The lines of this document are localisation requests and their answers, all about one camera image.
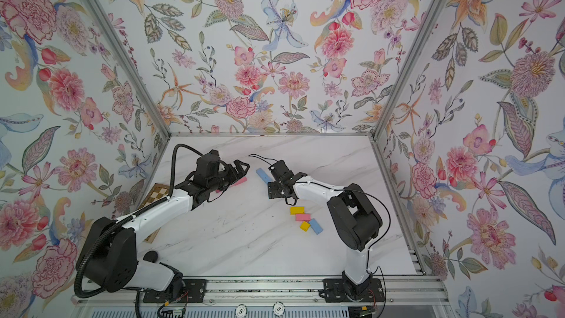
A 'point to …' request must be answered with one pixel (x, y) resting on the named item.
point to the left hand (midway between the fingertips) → (249, 169)
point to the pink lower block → (301, 217)
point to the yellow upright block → (294, 210)
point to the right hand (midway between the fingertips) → (278, 186)
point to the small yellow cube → (304, 226)
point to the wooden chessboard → (158, 191)
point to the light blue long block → (262, 174)
